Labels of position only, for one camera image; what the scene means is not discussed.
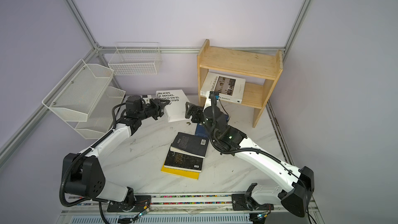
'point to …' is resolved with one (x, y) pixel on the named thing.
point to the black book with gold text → (175, 160)
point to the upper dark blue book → (201, 131)
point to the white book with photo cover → (230, 88)
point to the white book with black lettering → (175, 110)
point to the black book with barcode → (190, 144)
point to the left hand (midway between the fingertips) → (169, 102)
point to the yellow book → (181, 173)
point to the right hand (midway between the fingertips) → (191, 104)
